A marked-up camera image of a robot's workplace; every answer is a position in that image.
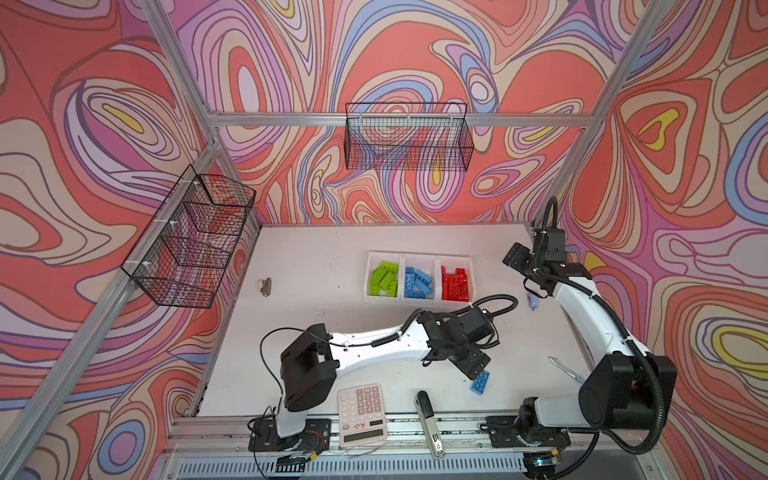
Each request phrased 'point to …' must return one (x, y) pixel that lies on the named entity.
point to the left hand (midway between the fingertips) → (479, 356)
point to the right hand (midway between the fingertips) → (521, 265)
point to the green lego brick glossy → (380, 280)
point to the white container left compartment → (374, 261)
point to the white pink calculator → (361, 415)
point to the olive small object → (266, 287)
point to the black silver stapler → (424, 405)
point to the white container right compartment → (451, 263)
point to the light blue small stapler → (533, 302)
